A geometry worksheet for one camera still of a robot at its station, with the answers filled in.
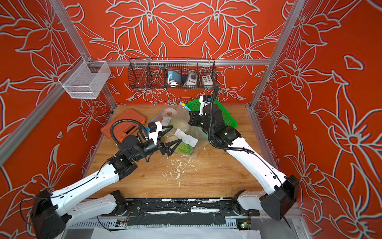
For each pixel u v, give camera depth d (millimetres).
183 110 715
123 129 982
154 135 552
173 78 857
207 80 946
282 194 375
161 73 1005
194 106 693
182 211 727
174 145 589
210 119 499
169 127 666
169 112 1139
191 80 905
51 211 397
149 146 577
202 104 622
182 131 773
